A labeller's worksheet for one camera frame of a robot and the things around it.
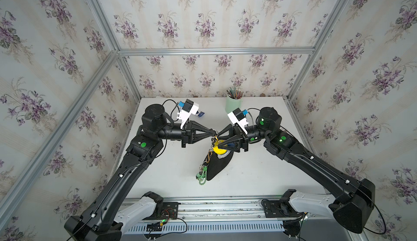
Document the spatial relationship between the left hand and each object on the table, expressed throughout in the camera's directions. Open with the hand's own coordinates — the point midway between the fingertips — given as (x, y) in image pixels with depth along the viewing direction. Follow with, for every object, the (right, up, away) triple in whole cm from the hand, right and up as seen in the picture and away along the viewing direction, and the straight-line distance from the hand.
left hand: (213, 138), depth 53 cm
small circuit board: (-26, -43, +18) cm, 53 cm away
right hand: (+3, -2, +4) cm, 5 cm away
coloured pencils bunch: (+16, +22, +52) cm, 58 cm away
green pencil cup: (+14, +14, +51) cm, 55 cm away
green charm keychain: (-5, -18, +13) cm, 23 cm away
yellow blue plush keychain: (+1, -5, +6) cm, 8 cm away
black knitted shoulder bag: (+1, -13, +11) cm, 17 cm away
